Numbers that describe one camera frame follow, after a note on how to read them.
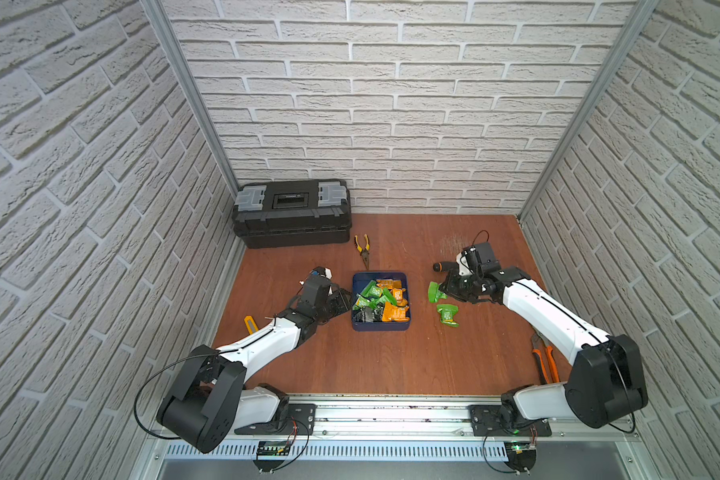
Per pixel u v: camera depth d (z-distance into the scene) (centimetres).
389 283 97
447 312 92
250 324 90
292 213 98
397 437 73
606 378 41
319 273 81
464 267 73
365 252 107
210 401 41
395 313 89
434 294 86
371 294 95
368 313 89
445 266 102
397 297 94
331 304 76
